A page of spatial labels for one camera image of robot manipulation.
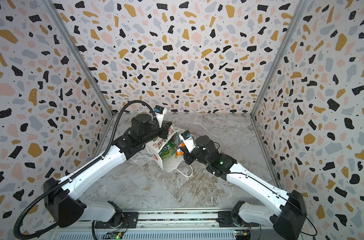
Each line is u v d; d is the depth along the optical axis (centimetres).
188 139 61
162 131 65
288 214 38
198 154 59
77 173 43
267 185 45
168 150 92
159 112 62
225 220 73
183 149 62
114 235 70
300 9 72
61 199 38
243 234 72
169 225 73
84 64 90
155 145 81
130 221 73
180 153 73
